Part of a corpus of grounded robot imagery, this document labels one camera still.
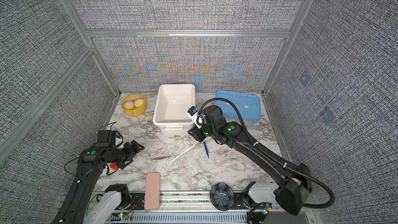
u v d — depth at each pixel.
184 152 0.90
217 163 0.85
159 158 0.87
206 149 0.90
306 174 0.39
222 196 0.74
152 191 0.75
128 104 1.03
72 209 0.41
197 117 0.63
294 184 0.39
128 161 0.74
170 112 1.03
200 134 0.65
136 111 1.03
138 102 1.06
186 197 0.75
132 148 0.69
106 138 0.60
